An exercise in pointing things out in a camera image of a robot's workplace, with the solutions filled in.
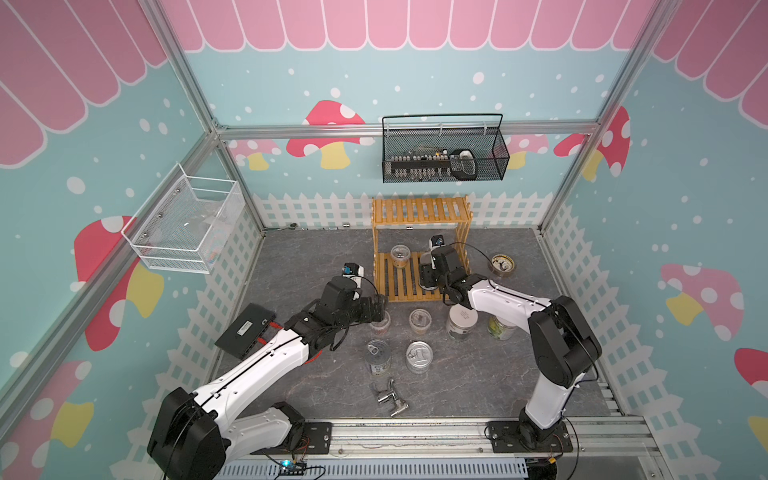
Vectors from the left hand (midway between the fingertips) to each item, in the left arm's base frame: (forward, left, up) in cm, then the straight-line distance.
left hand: (373, 303), depth 81 cm
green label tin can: (-12, -2, -9) cm, 15 cm away
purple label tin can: (-11, -13, -10) cm, 20 cm away
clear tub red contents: (-2, -2, -10) cm, 11 cm away
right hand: (+17, -17, -4) cm, 24 cm away
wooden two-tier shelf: (+44, -10, -15) cm, 47 cm away
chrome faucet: (-22, -8, -14) cm, 27 cm away
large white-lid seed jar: (-2, -25, -7) cm, 26 cm away
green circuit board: (-36, +19, -19) cm, 45 cm away
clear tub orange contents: (+1, -14, -11) cm, 17 cm away
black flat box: (-3, +39, -14) cm, 42 cm away
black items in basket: (+38, -14, +18) cm, 44 cm away
